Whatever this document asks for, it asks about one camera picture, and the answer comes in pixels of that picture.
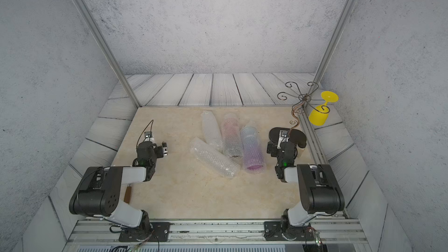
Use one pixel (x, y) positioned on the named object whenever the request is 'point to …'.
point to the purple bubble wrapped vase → (254, 157)
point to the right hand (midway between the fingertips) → (282, 140)
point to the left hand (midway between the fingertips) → (156, 142)
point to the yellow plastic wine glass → (318, 118)
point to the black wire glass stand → (304, 100)
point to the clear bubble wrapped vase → (212, 130)
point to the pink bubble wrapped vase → (231, 135)
